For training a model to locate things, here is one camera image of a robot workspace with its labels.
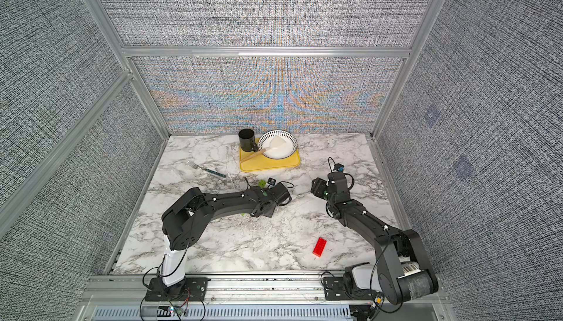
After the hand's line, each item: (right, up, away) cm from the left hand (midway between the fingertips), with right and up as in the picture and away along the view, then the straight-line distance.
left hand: (267, 206), depth 93 cm
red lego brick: (+20, -12, -12) cm, 26 cm away
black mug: (-11, +28, +16) cm, 34 cm away
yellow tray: (-4, +19, +13) cm, 23 cm away
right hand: (+21, +13, -3) cm, 25 cm away
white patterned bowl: (+7, +23, +18) cm, 30 cm away
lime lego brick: (-3, +9, +7) cm, 12 cm away
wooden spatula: (+3, +29, +23) cm, 37 cm away
